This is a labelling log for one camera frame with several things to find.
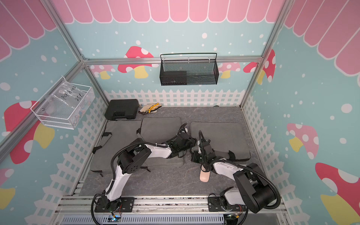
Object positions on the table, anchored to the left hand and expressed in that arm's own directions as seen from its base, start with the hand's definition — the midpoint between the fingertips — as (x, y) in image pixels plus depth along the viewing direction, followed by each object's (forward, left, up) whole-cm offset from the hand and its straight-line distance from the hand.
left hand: (197, 142), depth 96 cm
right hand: (-9, +4, 0) cm, 10 cm away
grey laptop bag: (+5, +58, 0) cm, 58 cm away
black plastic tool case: (+30, +61, +1) cm, 68 cm away
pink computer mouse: (-23, -3, -1) cm, 23 cm away
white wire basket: (+2, +72, +33) cm, 79 cm away
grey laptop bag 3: (+4, -22, -2) cm, 22 cm away
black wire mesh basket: (+37, +6, +33) cm, 50 cm away
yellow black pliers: (+35, +35, -2) cm, 50 cm away
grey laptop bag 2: (+8, +26, +2) cm, 27 cm away
